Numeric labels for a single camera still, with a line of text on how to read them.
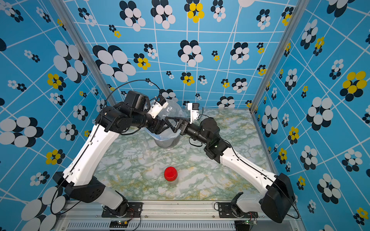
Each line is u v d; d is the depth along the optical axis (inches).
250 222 27.1
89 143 16.0
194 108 23.1
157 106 22.5
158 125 22.3
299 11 26.9
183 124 22.1
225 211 28.4
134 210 28.7
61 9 27.2
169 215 28.5
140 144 33.7
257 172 17.3
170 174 29.0
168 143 36.1
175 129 22.1
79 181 15.4
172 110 24.5
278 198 15.2
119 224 28.4
